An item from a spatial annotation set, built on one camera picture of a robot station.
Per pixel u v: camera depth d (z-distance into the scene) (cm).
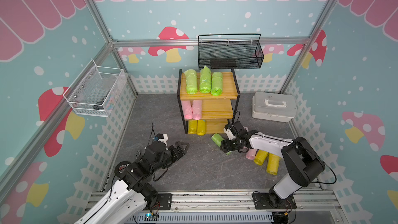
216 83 72
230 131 77
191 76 76
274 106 97
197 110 83
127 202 59
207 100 90
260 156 85
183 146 67
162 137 69
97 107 68
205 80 73
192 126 95
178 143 66
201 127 97
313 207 74
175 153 63
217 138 93
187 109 83
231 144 82
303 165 46
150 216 73
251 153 85
